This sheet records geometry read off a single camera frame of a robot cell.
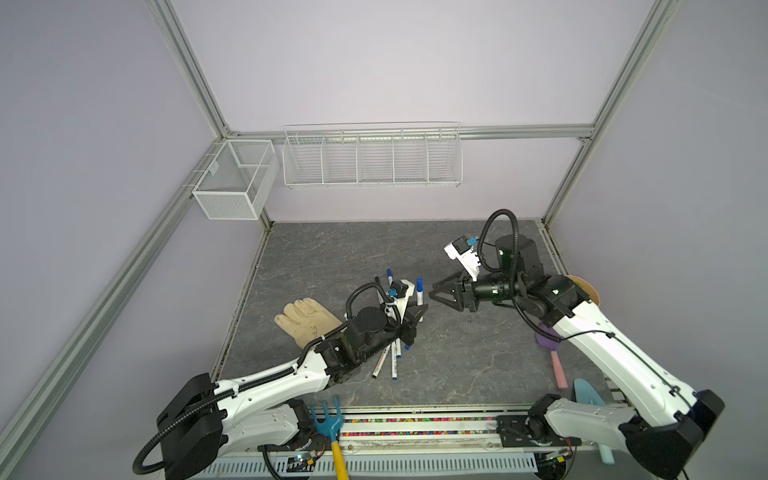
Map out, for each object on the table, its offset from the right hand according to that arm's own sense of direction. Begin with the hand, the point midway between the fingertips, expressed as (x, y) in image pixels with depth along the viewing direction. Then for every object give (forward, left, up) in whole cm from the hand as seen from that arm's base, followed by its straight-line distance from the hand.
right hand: (433, 293), depth 66 cm
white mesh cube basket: (+46, +62, -3) cm, 77 cm away
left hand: (0, +1, -8) cm, 8 cm away
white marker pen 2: (+23, +16, -29) cm, 40 cm away
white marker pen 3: (+1, +3, -3) cm, 4 cm away
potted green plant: (+12, -48, -19) cm, 53 cm away
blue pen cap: (+2, +3, 0) cm, 4 cm away
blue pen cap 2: (0, +6, -30) cm, 31 cm away
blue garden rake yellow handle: (-22, +25, -28) cm, 43 cm away
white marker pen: (+26, +11, -30) cm, 41 cm away
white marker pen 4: (-5, +13, -28) cm, 32 cm away
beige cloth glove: (+8, +37, -29) cm, 48 cm away
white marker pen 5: (-5, +9, -29) cm, 31 cm away
